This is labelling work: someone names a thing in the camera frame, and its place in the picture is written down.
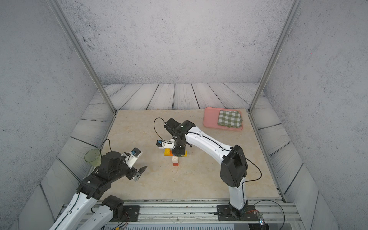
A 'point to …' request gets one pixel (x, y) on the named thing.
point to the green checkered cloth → (229, 119)
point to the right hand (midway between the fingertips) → (177, 149)
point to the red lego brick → (176, 164)
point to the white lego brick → (175, 159)
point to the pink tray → (211, 118)
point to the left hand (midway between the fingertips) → (141, 161)
